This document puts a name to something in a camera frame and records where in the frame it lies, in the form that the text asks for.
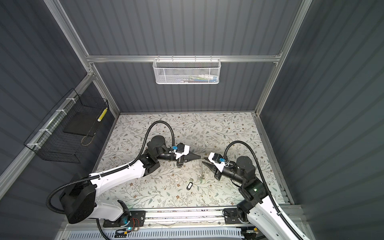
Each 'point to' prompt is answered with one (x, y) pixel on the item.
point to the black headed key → (189, 185)
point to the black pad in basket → (83, 123)
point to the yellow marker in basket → (102, 114)
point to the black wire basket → (64, 134)
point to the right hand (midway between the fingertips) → (207, 160)
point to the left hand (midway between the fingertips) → (201, 155)
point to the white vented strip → (123, 235)
